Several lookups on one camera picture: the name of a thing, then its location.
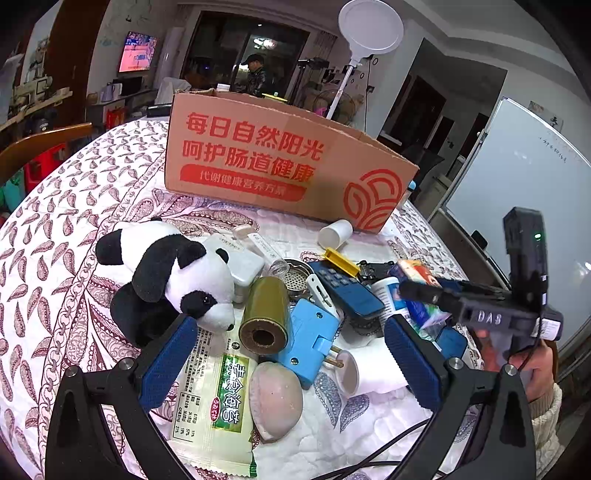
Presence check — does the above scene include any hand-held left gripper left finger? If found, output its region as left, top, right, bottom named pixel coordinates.
left=45, top=313, right=199, bottom=480

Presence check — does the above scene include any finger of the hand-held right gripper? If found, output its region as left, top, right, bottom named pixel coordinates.
left=398, top=279, right=465, bottom=311
left=436, top=276, right=511, bottom=301

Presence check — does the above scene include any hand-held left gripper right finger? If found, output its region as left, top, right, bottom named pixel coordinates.
left=383, top=315, right=539, bottom=480

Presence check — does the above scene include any colourful snack packet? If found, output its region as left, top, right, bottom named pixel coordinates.
left=390, top=259, right=452, bottom=340

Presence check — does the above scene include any white bottle blue label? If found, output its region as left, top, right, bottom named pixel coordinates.
left=370, top=276, right=411, bottom=319

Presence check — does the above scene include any green white snack packet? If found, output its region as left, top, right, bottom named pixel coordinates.
left=167, top=323, right=259, bottom=478

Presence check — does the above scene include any small white cup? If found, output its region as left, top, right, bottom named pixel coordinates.
left=335, top=349, right=361, bottom=397

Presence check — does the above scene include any blue remote control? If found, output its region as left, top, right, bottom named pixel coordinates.
left=308, top=261, right=386, bottom=319

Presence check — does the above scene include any yellow sponge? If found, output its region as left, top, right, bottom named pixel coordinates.
left=324, top=248, right=362, bottom=277

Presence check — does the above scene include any panda plush toy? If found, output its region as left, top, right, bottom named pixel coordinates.
left=95, top=217, right=237, bottom=348

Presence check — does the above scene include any white plastic clip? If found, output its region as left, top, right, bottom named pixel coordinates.
left=305, top=273, right=340, bottom=311

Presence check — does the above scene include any plain white bottle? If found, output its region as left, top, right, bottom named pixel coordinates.
left=318, top=219, right=354, bottom=250

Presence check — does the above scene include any blue plug adapter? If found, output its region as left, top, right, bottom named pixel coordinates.
left=278, top=298, right=345, bottom=389

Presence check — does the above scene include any pink oval soap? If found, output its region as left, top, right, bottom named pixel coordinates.
left=249, top=361, right=304, bottom=445

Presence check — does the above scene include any olive green roll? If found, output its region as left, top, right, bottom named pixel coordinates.
left=239, top=276, right=291, bottom=357

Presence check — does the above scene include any white rectangular case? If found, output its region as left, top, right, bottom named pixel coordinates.
left=203, top=234, right=266, bottom=303

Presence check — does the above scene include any white tube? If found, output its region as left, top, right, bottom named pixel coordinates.
left=247, top=232, right=280, bottom=261

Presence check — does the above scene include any printed cardboard box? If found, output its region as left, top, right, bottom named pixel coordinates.
left=164, top=89, right=420, bottom=234

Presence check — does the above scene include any person's right forearm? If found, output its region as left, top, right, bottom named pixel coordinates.
left=526, top=383, right=566, bottom=480

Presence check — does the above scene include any person's right hand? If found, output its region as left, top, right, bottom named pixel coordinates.
left=475, top=328, right=558, bottom=404

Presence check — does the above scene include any dark blue case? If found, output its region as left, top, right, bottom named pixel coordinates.
left=436, top=325, right=468, bottom=361

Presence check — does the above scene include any whiteboard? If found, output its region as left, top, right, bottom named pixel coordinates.
left=427, top=97, right=591, bottom=352

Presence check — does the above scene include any round metal strainer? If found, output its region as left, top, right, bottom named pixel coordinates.
left=283, top=258, right=311, bottom=292

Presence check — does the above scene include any electric fan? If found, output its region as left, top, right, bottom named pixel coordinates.
left=314, top=89, right=358, bottom=125

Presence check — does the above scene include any teal bottle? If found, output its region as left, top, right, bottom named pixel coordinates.
left=0, top=171, right=26, bottom=213

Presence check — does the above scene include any red plastic stool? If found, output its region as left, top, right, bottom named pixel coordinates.
left=23, top=143, right=68, bottom=195

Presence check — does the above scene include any black tripod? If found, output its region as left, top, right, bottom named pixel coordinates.
left=291, top=59, right=331, bottom=104

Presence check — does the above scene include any wooden chair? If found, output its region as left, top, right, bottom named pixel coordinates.
left=0, top=122, right=93, bottom=185

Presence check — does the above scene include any white cloth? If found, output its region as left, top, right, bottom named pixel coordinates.
left=154, top=76, right=192, bottom=104

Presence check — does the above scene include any wooden shelf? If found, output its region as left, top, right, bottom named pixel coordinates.
left=0, top=78, right=75, bottom=134

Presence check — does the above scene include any white standing air conditioner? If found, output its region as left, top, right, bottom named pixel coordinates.
left=159, top=27, right=185, bottom=79

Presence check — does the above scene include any television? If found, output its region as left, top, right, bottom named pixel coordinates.
left=119, top=31, right=158, bottom=73

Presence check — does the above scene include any brown wooden door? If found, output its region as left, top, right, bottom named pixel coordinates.
left=46, top=0, right=105, bottom=125

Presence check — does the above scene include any black cable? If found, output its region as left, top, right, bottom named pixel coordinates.
left=256, top=418, right=432, bottom=480

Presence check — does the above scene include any white ring lamp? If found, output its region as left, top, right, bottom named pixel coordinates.
left=325, top=0, right=403, bottom=121

